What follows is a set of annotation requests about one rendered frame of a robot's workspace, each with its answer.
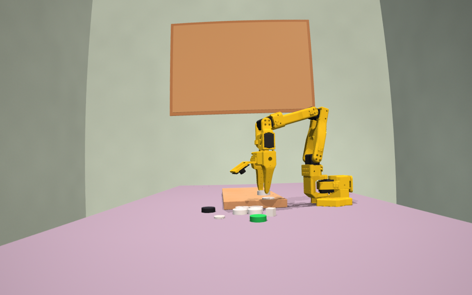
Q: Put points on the green disc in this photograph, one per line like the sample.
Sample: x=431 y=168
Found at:
x=258 y=218

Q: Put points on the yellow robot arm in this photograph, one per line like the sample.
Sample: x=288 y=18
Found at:
x=336 y=186

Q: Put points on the black disc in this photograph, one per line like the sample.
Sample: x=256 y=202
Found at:
x=208 y=209

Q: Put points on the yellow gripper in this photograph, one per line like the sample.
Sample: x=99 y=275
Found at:
x=264 y=162

